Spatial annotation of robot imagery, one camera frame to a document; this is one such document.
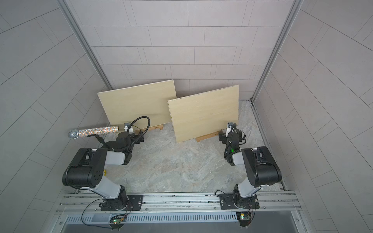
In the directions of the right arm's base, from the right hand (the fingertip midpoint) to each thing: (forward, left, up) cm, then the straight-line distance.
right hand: (229, 128), depth 94 cm
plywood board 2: (-1, +21, +17) cm, 27 cm away
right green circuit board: (-47, +2, -7) cm, 48 cm away
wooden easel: (+4, +46, 0) cm, 46 cm away
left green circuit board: (-46, +60, 0) cm, 75 cm away
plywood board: (+8, +64, +19) cm, 67 cm away
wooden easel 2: (-4, +10, +1) cm, 11 cm away
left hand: (+3, +61, +2) cm, 61 cm away
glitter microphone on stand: (-12, +81, +22) cm, 85 cm away
